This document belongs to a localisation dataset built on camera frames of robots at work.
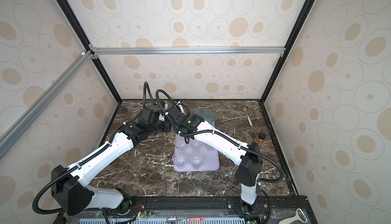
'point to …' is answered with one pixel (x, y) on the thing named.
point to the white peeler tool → (293, 219)
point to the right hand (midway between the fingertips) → (182, 119)
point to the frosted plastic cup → (196, 159)
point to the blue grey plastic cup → (196, 110)
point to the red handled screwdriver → (195, 219)
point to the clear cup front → (209, 147)
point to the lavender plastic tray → (211, 163)
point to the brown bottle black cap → (260, 138)
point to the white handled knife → (244, 109)
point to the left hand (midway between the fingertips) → (177, 120)
